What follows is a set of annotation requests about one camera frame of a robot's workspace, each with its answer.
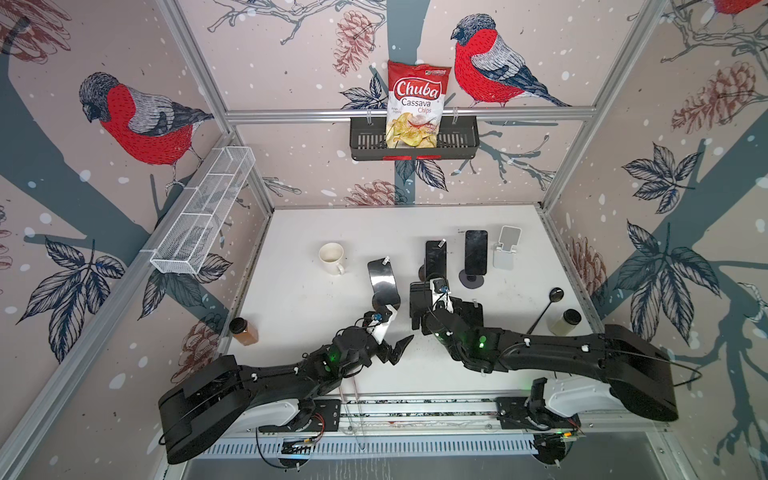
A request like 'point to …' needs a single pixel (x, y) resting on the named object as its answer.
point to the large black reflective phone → (382, 276)
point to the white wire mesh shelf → (181, 244)
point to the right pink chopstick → (358, 413)
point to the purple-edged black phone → (435, 258)
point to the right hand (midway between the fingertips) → (420, 307)
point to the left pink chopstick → (346, 411)
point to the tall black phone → (476, 252)
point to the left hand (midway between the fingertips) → (400, 327)
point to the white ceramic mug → (331, 255)
